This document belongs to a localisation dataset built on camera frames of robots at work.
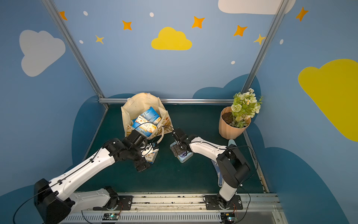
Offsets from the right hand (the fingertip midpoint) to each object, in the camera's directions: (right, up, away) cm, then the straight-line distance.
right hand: (182, 145), depth 91 cm
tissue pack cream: (-20, -7, -7) cm, 22 cm away
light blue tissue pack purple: (+2, -6, -5) cm, 8 cm away
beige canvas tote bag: (-33, +26, +1) cm, 42 cm away
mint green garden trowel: (+35, +1, +7) cm, 36 cm away
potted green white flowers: (+35, +17, 0) cm, 39 cm away
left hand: (-19, -3, -15) cm, 24 cm away
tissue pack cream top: (-23, +13, -8) cm, 27 cm away
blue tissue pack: (-21, +20, +1) cm, 29 cm away
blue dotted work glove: (+22, -18, -9) cm, 30 cm away
